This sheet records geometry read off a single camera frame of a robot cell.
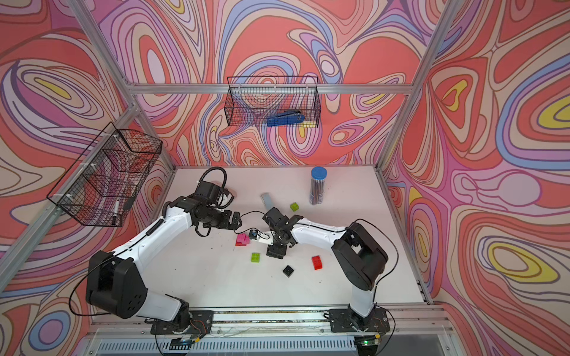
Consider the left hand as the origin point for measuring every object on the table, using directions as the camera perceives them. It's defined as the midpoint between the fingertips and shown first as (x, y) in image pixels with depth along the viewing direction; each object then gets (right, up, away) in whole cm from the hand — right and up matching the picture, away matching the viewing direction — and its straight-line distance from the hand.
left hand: (233, 222), depth 85 cm
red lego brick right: (+33, -16, +1) cm, 36 cm away
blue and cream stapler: (+12, +8, +17) cm, 22 cm away
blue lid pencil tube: (+34, +18, +6) cm, 39 cm away
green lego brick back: (+24, +5, +17) cm, 30 cm away
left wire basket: (-44, +15, -10) cm, 47 cm away
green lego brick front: (+8, -14, +2) cm, 17 cm away
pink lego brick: (+3, -7, +3) cm, 8 cm away
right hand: (+17, -12, +4) cm, 21 cm away
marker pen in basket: (-36, +7, -12) cm, 39 cm away
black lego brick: (+21, -18, -1) cm, 28 cm away
